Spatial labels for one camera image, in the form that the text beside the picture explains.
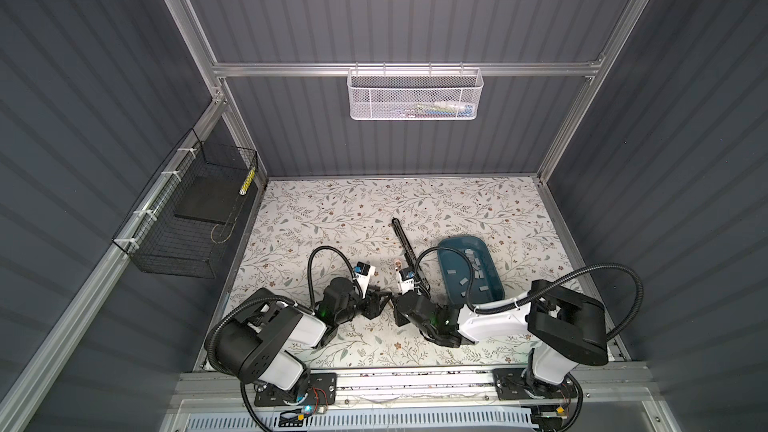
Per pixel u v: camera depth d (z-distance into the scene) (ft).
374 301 2.58
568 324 1.52
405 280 2.48
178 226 2.33
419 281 2.93
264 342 1.46
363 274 2.59
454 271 3.07
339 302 2.28
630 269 1.46
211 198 2.47
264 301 1.70
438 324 2.13
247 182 2.68
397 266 2.94
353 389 2.47
